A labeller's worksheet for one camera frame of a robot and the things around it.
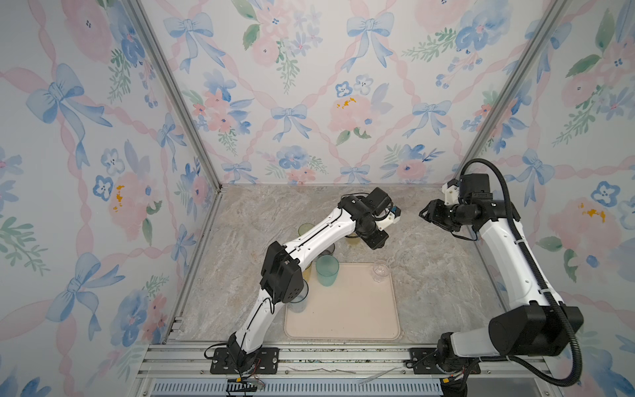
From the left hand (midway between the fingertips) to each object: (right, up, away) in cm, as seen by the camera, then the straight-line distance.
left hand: (382, 239), depth 82 cm
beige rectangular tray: (-8, -23, +2) cm, 25 cm away
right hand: (+14, +9, -3) cm, 17 cm away
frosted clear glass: (+1, -12, +8) cm, 14 cm away
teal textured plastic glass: (-18, -12, +8) cm, 23 cm away
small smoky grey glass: (-17, -6, +14) cm, 23 cm away
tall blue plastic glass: (-26, -17, -10) cm, 33 cm away
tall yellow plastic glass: (-25, -12, +3) cm, 27 cm away
